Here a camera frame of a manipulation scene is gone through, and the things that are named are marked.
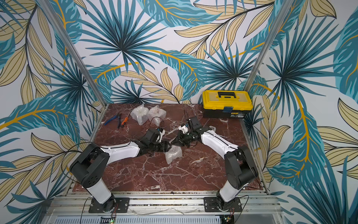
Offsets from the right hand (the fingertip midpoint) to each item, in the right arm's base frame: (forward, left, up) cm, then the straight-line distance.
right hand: (171, 143), depth 82 cm
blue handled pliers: (+32, +42, -11) cm, 54 cm away
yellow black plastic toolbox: (+30, -40, +1) cm, 50 cm away
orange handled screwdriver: (+29, +36, -12) cm, 48 cm away
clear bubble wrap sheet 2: (+25, +10, -4) cm, 28 cm away
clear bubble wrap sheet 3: (-3, -2, -5) cm, 7 cm away
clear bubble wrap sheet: (+27, +23, -4) cm, 36 cm away
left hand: (+1, +2, -9) cm, 10 cm away
